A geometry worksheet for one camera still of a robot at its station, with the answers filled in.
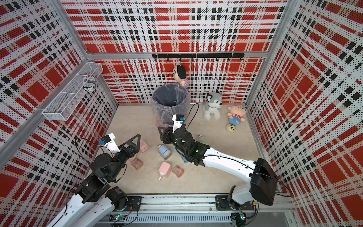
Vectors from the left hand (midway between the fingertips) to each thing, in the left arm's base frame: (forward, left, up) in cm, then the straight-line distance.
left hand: (139, 137), depth 69 cm
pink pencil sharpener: (-9, -10, -21) cm, 25 cm away
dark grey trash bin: (+37, -10, -9) cm, 39 cm away
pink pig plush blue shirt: (+31, -60, -20) cm, 70 cm away
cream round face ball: (+22, -54, -24) cm, 63 cm away
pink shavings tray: (-3, +10, -26) cm, 28 cm away
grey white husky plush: (+34, -42, -10) cm, 55 cm away
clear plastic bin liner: (+36, -9, -9) cm, 38 cm away
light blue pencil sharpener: (+1, -10, -18) cm, 21 cm away
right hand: (+5, -12, +1) cm, 13 cm away
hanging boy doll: (+44, -19, +8) cm, 48 cm away
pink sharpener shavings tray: (-8, -18, -27) cm, 33 cm away
